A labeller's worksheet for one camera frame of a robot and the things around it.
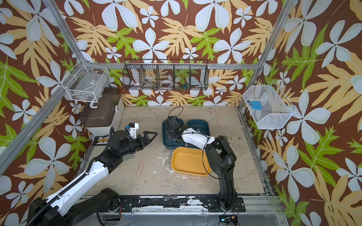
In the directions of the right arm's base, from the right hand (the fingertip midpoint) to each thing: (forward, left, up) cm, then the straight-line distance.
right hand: (170, 132), depth 95 cm
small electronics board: (-48, -33, -12) cm, 59 cm away
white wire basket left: (+18, +51, +27) cm, 61 cm away
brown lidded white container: (+7, +48, +8) cm, 49 cm away
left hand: (-13, +7, +16) cm, 22 cm away
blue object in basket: (+8, -54, +18) cm, 58 cm away
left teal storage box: (-8, -1, -3) cm, 8 cm away
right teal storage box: (+9, -22, -4) cm, 24 cm away
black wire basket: (+33, +3, +24) cm, 41 cm away
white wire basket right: (0, -61, +23) cm, 65 cm away
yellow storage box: (-17, -13, -8) cm, 23 cm away
